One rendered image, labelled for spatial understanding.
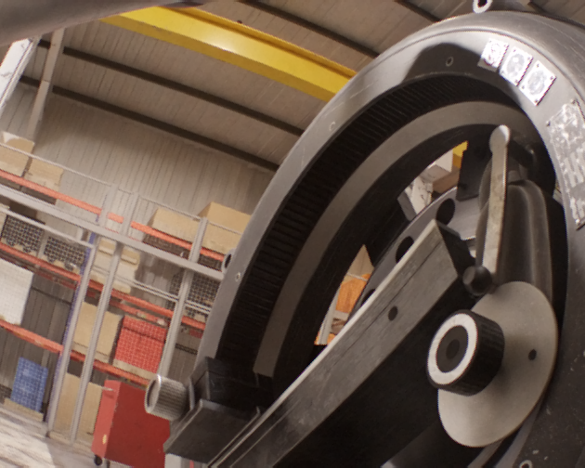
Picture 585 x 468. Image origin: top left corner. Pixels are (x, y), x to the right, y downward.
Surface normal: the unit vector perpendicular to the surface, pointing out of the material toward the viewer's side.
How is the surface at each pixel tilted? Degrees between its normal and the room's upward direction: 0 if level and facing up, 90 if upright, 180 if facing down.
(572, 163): 90
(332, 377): 90
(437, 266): 90
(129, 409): 90
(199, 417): 142
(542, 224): 81
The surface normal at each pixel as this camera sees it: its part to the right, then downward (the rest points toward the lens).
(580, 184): -0.85, -0.36
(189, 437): 0.10, 0.62
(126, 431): 0.52, -0.14
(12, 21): 0.72, 0.66
